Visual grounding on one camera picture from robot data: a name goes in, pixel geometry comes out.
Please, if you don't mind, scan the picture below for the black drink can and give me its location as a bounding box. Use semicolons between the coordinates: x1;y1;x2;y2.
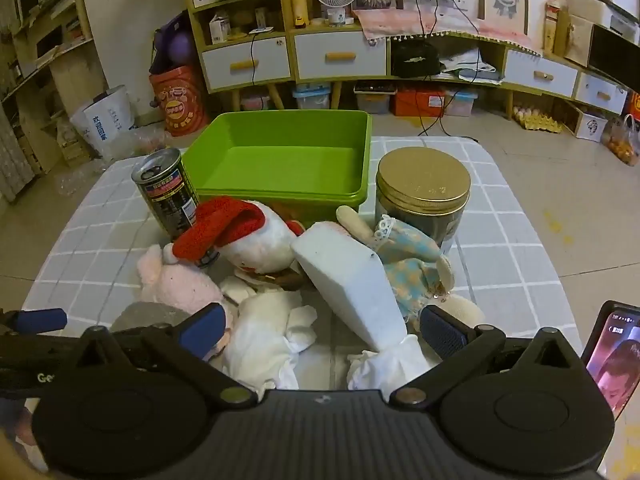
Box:
131;148;221;268

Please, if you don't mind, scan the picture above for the white plush with red hat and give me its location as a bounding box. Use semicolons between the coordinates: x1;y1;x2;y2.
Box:
171;197;307;291

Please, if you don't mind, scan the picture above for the wooden drawer cabinet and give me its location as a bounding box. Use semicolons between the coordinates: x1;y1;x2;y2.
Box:
289;25;392;108

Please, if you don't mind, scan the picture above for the pink plush toy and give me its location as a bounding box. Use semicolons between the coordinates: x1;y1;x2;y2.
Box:
137;244;236;361

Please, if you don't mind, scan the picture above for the smartphone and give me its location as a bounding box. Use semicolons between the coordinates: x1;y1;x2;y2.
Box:
582;300;640;421

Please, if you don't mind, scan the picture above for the long wooden TV stand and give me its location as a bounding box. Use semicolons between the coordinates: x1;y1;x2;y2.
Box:
387;30;633;121

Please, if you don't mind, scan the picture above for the black bag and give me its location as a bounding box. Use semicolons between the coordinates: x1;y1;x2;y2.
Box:
390;40;442;78

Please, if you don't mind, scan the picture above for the orange storage box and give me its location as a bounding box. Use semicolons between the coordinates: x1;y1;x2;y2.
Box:
390;87;446;118

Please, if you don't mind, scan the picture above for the glass jar with gold lid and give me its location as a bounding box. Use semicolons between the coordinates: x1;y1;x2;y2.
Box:
375;147;472;256

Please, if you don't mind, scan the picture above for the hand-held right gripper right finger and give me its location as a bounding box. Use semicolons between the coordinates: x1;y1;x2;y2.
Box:
389;305;583;408

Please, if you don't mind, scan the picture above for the large white cloth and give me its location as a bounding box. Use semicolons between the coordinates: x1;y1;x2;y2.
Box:
220;275;319;392

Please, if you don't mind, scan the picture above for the green plastic bin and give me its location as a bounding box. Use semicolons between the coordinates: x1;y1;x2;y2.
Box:
181;111;374;228

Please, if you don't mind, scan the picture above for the wooden shelf cabinet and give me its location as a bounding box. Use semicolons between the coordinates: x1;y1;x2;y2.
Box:
181;0;296;111

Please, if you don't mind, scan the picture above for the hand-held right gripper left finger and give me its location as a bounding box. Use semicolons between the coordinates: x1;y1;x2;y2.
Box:
70;303;257;408

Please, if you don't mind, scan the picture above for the bag of oranges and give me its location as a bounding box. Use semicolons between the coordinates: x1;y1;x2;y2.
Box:
602;115;640;166

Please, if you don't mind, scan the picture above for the grey checked tablecloth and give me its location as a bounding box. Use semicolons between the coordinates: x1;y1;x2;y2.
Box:
22;136;591;392

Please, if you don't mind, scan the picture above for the pink table runner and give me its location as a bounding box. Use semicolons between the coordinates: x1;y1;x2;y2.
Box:
357;9;543;56

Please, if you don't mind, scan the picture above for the red snack bucket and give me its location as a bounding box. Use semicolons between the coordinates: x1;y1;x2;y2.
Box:
149;65;210;137

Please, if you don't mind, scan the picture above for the rag doll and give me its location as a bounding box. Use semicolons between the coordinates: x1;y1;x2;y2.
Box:
336;205;486;333

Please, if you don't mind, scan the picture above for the pale wooden bookshelf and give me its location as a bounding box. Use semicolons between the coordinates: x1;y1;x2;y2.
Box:
0;0;108;176

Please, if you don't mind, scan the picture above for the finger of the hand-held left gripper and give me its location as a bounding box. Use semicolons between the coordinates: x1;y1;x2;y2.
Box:
0;308;69;335

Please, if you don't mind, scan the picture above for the small milk carton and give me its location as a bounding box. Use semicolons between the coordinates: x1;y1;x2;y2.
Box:
209;14;231;45

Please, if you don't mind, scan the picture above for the patterned curtain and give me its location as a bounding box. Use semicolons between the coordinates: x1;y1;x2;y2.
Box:
0;105;43;201

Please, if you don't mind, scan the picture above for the white shelf cabinet drawer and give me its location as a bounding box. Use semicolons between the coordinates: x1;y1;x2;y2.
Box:
201;39;292;92

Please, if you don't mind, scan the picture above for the purple ball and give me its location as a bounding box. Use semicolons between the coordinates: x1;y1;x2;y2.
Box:
150;12;193;73

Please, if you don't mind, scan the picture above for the small clear storage box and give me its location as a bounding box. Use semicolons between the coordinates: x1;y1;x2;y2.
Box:
445;91;475;117

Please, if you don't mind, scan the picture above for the white sponge block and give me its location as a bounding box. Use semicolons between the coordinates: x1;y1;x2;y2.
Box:
291;225;408;351

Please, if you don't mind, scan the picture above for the black flat screen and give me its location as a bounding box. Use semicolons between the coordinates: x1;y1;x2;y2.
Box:
587;24;640;93

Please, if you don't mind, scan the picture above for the white printer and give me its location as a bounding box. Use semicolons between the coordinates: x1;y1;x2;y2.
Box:
570;0;640;31

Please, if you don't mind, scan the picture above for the clear box with dark lid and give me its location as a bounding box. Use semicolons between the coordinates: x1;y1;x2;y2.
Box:
354;82;396;115

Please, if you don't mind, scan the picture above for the egg tray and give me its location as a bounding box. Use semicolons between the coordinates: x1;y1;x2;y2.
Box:
512;105;563;135

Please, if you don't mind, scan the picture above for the clear box with blue lid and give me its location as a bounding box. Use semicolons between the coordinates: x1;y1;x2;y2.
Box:
292;85;332;111

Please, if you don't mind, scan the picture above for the white TV stand drawer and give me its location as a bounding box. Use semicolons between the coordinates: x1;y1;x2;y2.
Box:
504;50;581;98
575;72;628;115

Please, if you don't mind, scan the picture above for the white plastic bag blue print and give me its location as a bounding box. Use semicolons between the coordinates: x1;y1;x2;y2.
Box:
70;85;136;161

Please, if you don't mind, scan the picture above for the white box with cartoon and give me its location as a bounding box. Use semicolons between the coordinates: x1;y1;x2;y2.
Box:
565;102;608;140

